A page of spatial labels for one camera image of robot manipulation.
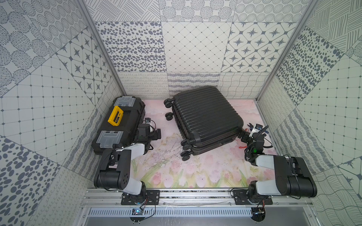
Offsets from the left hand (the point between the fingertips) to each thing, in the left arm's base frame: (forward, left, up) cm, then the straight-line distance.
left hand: (156, 129), depth 94 cm
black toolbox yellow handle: (-3, +20, +10) cm, 23 cm away
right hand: (-1, -62, 0) cm, 62 cm away
